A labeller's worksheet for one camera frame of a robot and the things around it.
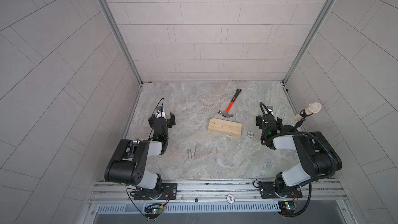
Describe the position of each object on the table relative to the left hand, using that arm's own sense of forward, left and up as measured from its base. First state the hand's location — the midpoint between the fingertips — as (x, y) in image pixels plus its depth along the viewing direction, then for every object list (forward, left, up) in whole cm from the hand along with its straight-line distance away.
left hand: (165, 111), depth 92 cm
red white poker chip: (-12, -51, -6) cm, 52 cm away
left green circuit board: (-47, -3, -5) cm, 47 cm away
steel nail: (-23, -15, -7) cm, 28 cm away
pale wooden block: (-8, -35, -4) cm, 37 cm away
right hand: (0, -63, -3) cm, 63 cm away
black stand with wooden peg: (-11, -73, +21) cm, 77 cm away
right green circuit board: (-46, -61, -7) cm, 76 cm away
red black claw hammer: (+3, -38, -6) cm, 39 cm away
